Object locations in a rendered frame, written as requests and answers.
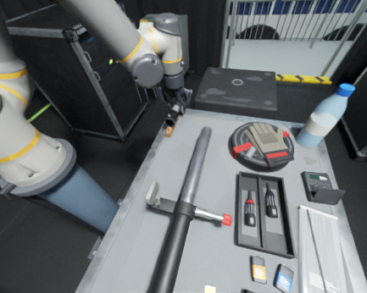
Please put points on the beige work gloves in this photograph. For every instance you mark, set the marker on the beige work gloves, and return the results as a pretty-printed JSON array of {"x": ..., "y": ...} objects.
[{"x": 270, "y": 142}]

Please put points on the black tool tray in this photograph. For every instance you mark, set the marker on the black tool tray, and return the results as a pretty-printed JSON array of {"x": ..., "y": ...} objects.
[{"x": 273, "y": 235}]

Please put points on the white paper sheet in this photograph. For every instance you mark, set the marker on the white paper sheet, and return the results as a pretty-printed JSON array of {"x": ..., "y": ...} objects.
[{"x": 323, "y": 250}]

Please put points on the black screwdriver red band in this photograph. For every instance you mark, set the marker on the black screwdriver red band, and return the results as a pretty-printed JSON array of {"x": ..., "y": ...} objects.
[{"x": 249, "y": 211}]

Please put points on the blue battery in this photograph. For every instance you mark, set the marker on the blue battery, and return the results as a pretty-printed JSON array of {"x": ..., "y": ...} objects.
[{"x": 284, "y": 278}]

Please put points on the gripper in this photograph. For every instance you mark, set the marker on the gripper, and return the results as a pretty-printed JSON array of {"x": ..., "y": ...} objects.
[{"x": 173, "y": 84}]

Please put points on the blue capped water bottle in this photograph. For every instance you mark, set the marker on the blue capped water bottle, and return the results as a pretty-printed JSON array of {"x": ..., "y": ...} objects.
[{"x": 320, "y": 122}]

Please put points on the black round disc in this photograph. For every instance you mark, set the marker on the black round disc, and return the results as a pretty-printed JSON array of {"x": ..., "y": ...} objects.
[{"x": 247, "y": 157}]

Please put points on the black flight case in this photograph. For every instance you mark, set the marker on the black flight case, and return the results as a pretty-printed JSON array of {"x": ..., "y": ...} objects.
[{"x": 363, "y": 110}]

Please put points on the white clamp wing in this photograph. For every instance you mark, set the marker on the white clamp wing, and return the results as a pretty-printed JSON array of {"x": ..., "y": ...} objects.
[{"x": 153, "y": 192}]

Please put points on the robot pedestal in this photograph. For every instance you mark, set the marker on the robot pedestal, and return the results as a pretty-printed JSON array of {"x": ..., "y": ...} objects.
[{"x": 79, "y": 198}]

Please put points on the metal barrier fence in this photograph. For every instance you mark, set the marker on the metal barrier fence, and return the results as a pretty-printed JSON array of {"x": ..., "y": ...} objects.
[{"x": 293, "y": 27}]

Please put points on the grey mast tube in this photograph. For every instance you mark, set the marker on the grey mast tube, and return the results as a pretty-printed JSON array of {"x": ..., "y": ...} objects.
[{"x": 196, "y": 162}]

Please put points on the silver safety pin red cap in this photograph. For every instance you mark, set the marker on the silver safety pin red cap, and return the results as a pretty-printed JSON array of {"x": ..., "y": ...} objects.
[{"x": 212, "y": 216}]

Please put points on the yellow sticky note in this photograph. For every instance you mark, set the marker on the yellow sticky note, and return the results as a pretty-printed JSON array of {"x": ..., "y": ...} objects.
[{"x": 210, "y": 289}]

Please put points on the yellow black striped kerb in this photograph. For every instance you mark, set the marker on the yellow black striped kerb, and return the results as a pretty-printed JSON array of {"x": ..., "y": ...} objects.
[{"x": 304, "y": 79}]

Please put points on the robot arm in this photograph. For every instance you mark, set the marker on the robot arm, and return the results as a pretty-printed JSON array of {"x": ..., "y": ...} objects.
[{"x": 8, "y": 143}]

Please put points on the black flight case rack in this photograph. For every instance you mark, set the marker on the black flight case rack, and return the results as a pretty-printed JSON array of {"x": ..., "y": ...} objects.
[{"x": 79, "y": 85}]

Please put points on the black reducer sleeve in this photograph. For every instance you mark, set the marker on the black reducer sleeve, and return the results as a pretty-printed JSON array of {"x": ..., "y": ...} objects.
[{"x": 171, "y": 119}]

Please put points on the black handheld meter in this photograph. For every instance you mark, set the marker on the black handheld meter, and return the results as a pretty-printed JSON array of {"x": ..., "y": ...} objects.
[{"x": 319, "y": 186}]

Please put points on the black speaker box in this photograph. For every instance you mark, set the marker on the black speaker box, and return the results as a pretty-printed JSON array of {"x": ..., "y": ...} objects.
[{"x": 236, "y": 90}]

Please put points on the black stand tube with clamp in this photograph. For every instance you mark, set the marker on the black stand tube with clamp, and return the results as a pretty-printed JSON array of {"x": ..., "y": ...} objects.
[{"x": 177, "y": 241}]

